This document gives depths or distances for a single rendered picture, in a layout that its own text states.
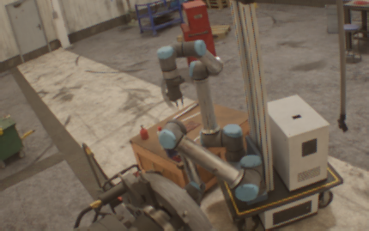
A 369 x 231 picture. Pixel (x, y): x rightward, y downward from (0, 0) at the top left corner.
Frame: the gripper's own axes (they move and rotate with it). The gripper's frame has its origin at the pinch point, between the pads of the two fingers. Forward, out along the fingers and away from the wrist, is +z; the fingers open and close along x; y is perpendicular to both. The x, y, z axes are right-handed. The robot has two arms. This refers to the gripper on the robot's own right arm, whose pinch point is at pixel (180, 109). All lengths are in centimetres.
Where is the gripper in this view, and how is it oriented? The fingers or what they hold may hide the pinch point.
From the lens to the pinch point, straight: 199.1
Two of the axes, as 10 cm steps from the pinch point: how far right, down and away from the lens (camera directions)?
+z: 2.0, 8.8, 4.3
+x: -7.3, 4.2, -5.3
